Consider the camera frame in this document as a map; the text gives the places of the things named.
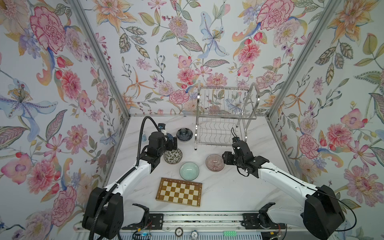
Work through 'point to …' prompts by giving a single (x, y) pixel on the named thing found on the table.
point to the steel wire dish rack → (220, 109)
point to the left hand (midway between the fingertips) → (172, 137)
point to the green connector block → (230, 233)
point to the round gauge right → (194, 234)
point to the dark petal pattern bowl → (184, 134)
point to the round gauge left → (179, 231)
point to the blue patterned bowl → (170, 137)
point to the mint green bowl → (189, 171)
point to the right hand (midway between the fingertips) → (225, 154)
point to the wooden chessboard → (180, 192)
